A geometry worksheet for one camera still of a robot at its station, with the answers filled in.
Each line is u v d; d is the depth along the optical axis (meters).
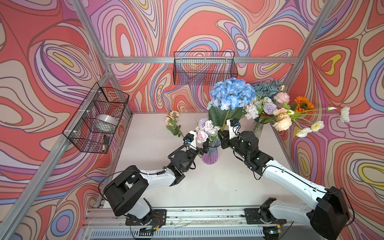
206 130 0.70
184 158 0.60
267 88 0.80
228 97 0.55
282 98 0.75
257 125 0.93
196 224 0.72
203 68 0.96
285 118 0.65
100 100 0.81
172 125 1.11
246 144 0.56
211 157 0.86
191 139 0.63
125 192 0.44
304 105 0.67
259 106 0.78
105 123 0.70
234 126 0.64
